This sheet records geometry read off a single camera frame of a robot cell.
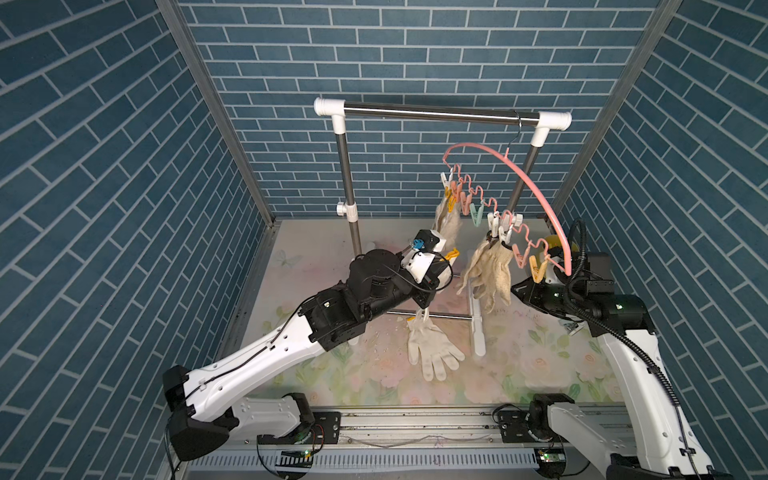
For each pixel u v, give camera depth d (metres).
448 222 0.79
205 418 0.39
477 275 0.78
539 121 0.49
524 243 0.57
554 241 0.49
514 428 0.74
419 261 0.49
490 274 0.72
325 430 0.73
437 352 0.87
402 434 0.74
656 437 0.38
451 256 0.60
